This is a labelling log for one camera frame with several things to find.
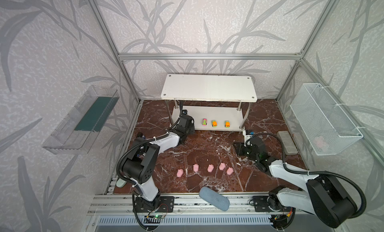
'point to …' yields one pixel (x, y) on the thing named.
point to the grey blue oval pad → (217, 200)
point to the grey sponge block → (289, 147)
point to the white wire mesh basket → (328, 129)
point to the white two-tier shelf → (216, 102)
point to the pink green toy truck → (204, 122)
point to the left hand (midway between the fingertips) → (191, 120)
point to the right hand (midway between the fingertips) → (234, 139)
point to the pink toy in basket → (321, 142)
